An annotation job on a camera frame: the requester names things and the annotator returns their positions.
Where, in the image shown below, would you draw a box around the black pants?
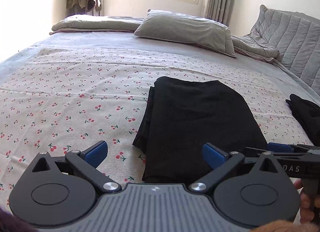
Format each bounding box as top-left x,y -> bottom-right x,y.
133,76 -> 267,185

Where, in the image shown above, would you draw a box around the grey pillow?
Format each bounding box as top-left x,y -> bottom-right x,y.
134,10 -> 236,57

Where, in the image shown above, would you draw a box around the grey quilted blanket right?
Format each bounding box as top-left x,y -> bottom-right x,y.
232,5 -> 319,94

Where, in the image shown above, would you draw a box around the folded grey quilt left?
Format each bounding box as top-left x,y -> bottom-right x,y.
49,15 -> 144,35

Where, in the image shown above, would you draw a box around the cherry print white sheet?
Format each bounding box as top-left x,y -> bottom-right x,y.
1,48 -> 310,201

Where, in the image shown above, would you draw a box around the grey bed sheet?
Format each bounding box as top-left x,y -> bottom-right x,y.
0,30 -> 320,112

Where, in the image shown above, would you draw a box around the person's right hand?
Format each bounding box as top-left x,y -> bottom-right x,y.
294,179 -> 319,224

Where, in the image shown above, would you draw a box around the black clothes pile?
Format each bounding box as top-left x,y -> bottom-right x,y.
286,94 -> 320,147

